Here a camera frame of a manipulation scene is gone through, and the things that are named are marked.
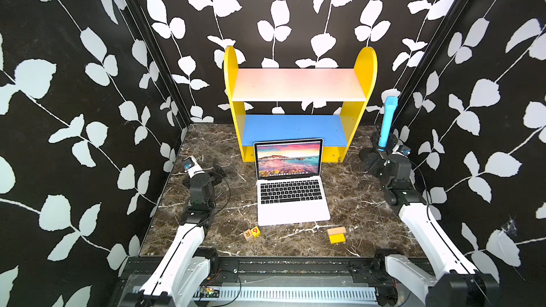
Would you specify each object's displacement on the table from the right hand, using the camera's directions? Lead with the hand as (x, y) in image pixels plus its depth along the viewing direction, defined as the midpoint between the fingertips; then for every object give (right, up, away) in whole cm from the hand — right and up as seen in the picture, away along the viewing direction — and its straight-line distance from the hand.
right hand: (374, 154), depth 82 cm
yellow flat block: (-15, -33, 0) cm, 36 cm away
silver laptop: (-33, -14, +14) cm, 38 cm away
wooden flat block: (-14, -31, +2) cm, 34 cm away
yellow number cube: (-46, -30, -2) cm, 55 cm away
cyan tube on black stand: (+7, +6, +5) cm, 10 cm away
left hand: (-65, -3, -2) cm, 65 cm away
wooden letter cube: (-50, -31, -2) cm, 58 cm away
